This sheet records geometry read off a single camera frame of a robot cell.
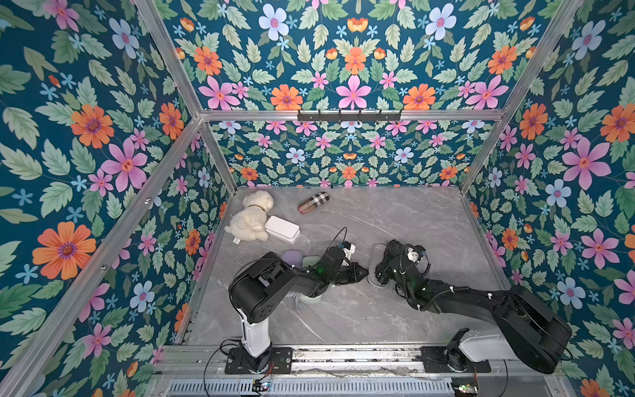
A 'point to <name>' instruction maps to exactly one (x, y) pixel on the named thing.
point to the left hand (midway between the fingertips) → (372, 272)
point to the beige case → (379, 251)
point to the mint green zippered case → (307, 261)
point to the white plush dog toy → (249, 223)
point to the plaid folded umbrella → (314, 202)
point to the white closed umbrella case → (282, 229)
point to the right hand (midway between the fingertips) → (390, 256)
